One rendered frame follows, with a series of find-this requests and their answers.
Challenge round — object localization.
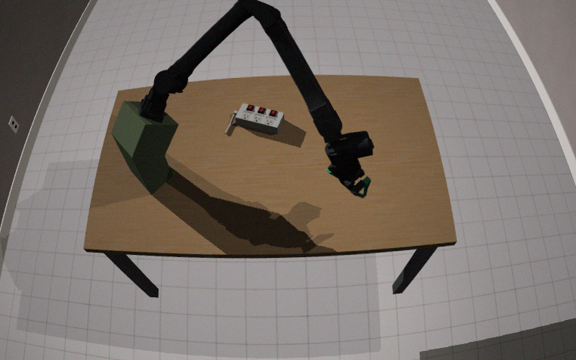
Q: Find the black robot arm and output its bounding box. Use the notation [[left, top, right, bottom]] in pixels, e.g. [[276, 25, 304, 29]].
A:
[[140, 0, 374, 175]]

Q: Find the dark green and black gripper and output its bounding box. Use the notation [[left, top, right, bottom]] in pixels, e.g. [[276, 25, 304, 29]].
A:
[[327, 157, 371, 198]]

